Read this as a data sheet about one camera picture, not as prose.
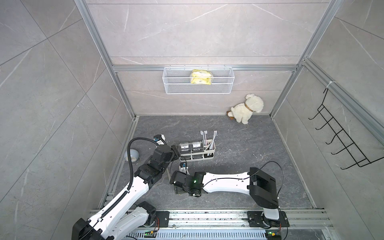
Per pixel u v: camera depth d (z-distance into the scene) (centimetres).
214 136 88
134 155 89
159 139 67
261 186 49
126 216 56
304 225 76
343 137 67
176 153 68
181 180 60
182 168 74
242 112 110
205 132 86
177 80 101
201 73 87
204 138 90
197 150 98
